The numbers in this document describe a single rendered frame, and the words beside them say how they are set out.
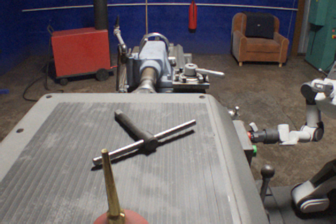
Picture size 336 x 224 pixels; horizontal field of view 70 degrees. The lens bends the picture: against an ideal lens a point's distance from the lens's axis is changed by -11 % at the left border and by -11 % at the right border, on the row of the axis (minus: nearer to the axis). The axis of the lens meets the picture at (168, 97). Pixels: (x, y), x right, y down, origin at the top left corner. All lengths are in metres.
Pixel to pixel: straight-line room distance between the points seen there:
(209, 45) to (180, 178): 5.26
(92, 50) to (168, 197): 3.90
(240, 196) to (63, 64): 3.98
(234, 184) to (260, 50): 4.68
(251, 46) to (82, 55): 2.89
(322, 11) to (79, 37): 4.16
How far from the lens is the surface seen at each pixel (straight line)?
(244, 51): 4.94
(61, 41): 4.15
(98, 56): 4.23
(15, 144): 0.54
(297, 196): 1.94
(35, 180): 0.44
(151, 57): 1.49
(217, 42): 5.62
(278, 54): 5.20
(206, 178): 0.41
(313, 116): 1.75
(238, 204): 0.38
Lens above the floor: 1.62
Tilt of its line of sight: 26 degrees down
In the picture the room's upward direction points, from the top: straight up
